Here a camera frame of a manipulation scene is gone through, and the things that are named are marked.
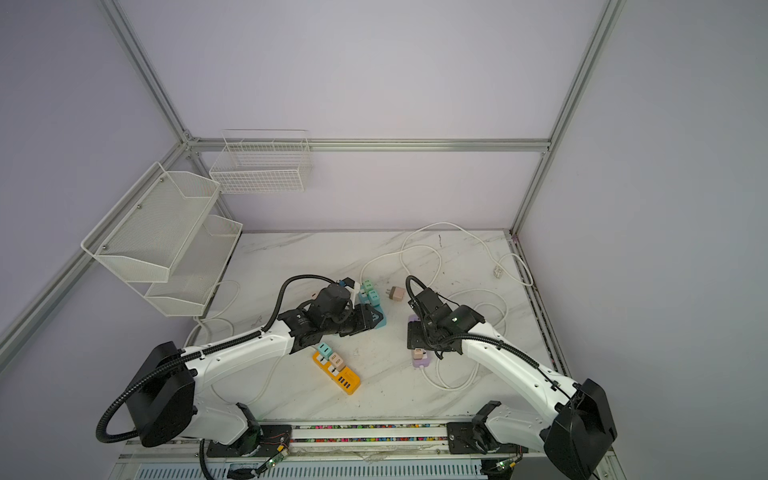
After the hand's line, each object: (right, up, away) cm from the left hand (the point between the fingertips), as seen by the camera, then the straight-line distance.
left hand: (378, 320), depth 80 cm
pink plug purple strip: (+6, +5, +21) cm, 22 cm away
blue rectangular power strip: (+1, -1, -1) cm, 2 cm away
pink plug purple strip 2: (+11, -10, +2) cm, 15 cm away
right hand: (+10, -5, -1) cm, 11 cm away
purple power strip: (+12, -13, +5) cm, 18 cm away
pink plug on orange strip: (-11, -11, 0) cm, 16 cm away
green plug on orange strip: (-15, -9, +2) cm, 17 cm away
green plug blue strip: (-2, +5, +13) cm, 14 cm away
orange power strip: (-9, -17, +1) cm, 19 cm away
